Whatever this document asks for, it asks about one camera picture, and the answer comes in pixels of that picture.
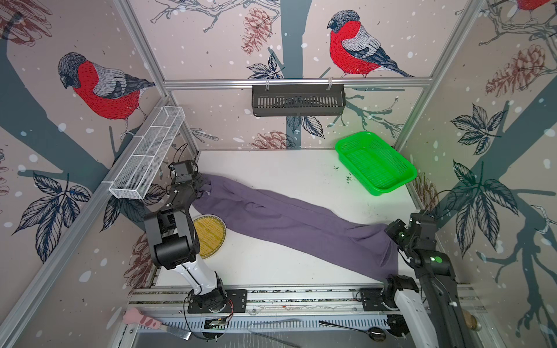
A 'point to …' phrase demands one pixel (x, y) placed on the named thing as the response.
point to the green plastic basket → (380, 167)
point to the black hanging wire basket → (286, 100)
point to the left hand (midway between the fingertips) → (199, 174)
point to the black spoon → (376, 333)
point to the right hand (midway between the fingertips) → (389, 220)
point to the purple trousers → (304, 222)
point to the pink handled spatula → (134, 316)
